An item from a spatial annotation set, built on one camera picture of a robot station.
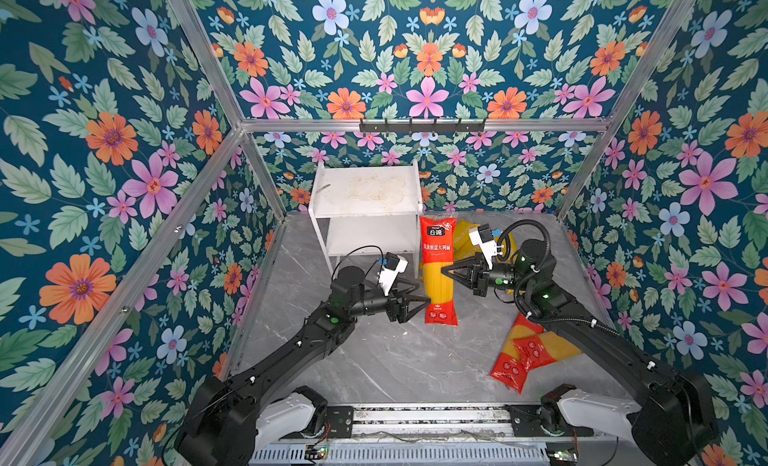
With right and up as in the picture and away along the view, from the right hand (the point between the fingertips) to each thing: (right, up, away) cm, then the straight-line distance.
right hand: (445, 269), depth 66 cm
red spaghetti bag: (-2, +5, -2) cm, 6 cm away
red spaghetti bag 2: (+30, -24, +16) cm, 41 cm away
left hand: (-4, -5, +2) cm, 7 cm away
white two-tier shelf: (-19, +14, +11) cm, 26 cm away
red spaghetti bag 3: (+20, -28, +14) cm, 37 cm away
